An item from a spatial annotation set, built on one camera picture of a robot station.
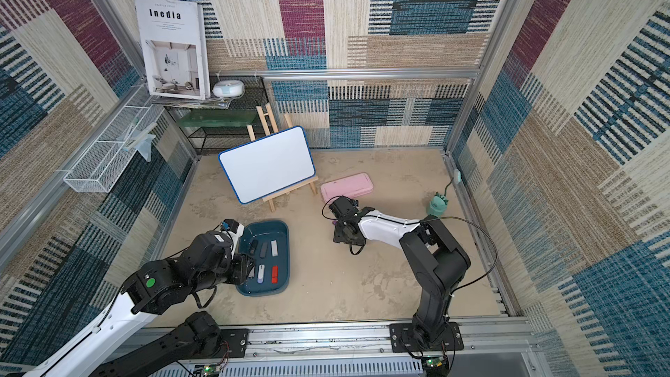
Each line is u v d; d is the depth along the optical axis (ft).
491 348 2.39
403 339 2.40
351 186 3.45
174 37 2.53
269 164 2.82
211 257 1.68
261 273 2.79
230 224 2.06
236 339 2.44
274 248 3.00
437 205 3.07
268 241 3.03
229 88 2.84
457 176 2.63
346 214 2.42
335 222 3.18
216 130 3.78
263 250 2.98
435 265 1.55
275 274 2.79
